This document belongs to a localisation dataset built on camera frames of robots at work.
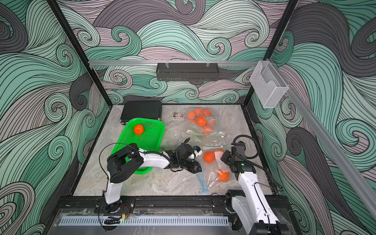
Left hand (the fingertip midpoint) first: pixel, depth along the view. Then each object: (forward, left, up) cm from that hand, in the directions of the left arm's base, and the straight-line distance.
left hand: (202, 168), depth 84 cm
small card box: (+41, +16, 0) cm, 44 cm away
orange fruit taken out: (+25, +42, +3) cm, 49 cm away
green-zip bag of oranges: (+26, -2, +4) cm, 26 cm away
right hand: (+6, -14, +6) cm, 16 cm away
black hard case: (+45, +53, +1) cm, 70 cm away
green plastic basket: (+19, +35, -2) cm, 40 cm away
